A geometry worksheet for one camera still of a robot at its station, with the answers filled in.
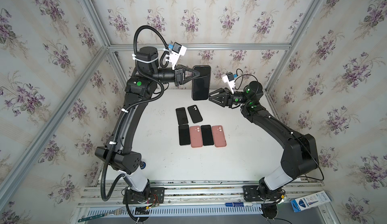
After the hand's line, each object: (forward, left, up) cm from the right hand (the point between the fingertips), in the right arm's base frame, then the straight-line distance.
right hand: (215, 98), depth 67 cm
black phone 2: (0, +17, -36) cm, 39 cm away
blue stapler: (-20, +38, -34) cm, 55 cm away
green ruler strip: (-43, +54, -34) cm, 77 cm away
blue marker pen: (-37, -12, -35) cm, 52 cm away
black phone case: (+16, +9, -35) cm, 40 cm away
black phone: (+15, +19, -36) cm, 44 cm away
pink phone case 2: (0, -6, -36) cm, 37 cm away
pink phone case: (-2, +9, -35) cm, 36 cm away
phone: (+1, +2, -36) cm, 36 cm away
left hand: (0, +8, +13) cm, 15 cm away
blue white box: (-35, -46, -34) cm, 67 cm away
